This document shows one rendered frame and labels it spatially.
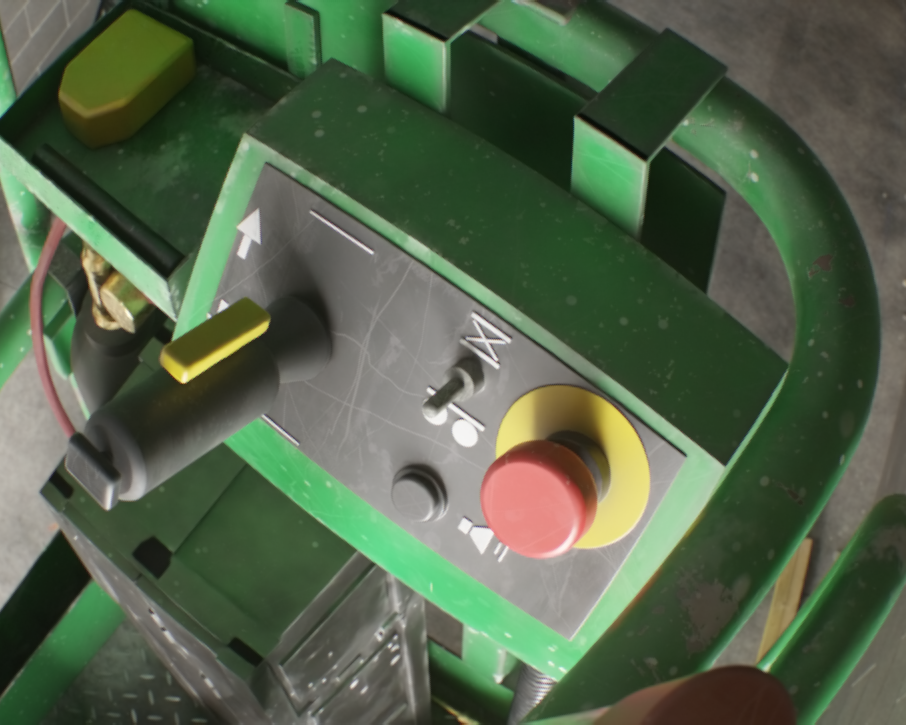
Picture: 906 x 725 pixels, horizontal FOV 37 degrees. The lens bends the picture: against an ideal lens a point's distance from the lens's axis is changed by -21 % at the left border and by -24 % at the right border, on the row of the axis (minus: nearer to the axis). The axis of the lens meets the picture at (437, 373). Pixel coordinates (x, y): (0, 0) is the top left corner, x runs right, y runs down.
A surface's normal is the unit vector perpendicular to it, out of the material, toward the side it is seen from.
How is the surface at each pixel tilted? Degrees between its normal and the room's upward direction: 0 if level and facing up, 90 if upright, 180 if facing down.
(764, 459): 27
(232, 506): 0
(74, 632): 90
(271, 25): 90
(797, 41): 0
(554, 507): 58
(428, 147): 0
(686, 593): 9
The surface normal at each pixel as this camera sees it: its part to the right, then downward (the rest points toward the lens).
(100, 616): 0.78, 0.56
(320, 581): 0.00, -0.44
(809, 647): -0.36, -0.64
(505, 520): -0.54, 0.36
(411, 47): -0.63, 0.70
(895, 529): 0.17, -0.80
